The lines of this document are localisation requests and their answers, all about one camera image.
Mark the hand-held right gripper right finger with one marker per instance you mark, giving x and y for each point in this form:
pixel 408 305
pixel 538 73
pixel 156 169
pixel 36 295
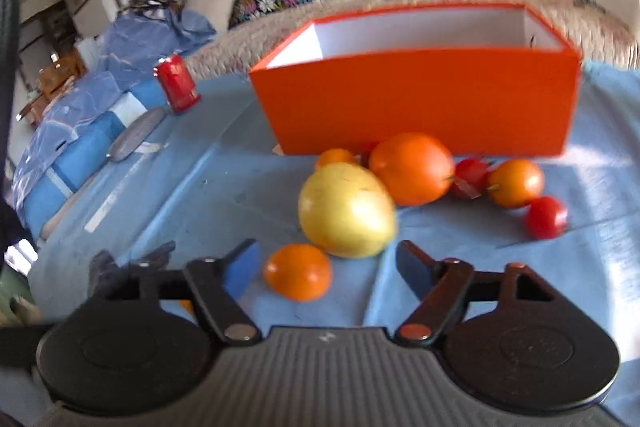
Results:
pixel 415 267

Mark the orange mandarin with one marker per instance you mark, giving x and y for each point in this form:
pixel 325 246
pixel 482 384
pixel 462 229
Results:
pixel 334 157
pixel 516 183
pixel 297 273

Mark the blue cloth pile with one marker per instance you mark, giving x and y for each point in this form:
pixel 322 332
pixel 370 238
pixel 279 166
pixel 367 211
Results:
pixel 100 102

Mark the grey knife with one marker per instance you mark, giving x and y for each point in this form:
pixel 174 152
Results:
pixel 135 134

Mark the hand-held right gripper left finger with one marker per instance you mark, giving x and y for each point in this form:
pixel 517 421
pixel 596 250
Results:
pixel 240 269

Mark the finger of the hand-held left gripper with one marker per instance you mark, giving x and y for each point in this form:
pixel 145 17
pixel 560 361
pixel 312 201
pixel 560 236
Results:
pixel 152 257
pixel 105 272

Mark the orange cardboard box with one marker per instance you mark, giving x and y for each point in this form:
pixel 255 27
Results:
pixel 425 102

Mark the yellow pear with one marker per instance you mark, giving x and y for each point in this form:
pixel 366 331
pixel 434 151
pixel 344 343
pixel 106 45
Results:
pixel 347 212

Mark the large orange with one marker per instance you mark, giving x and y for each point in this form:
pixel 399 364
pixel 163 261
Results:
pixel 412 169

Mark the white pillow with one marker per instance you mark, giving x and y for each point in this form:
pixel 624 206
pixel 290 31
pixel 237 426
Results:
pixel 215 2

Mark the blue tablecloth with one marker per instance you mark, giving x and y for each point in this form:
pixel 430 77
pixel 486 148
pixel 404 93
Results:
pixel 200 187

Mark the red soda can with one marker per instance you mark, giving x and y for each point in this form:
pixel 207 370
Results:
pixel 176 84

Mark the sofa with beige quilted cover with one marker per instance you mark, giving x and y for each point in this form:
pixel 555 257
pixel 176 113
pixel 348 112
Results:
pixel 590 22

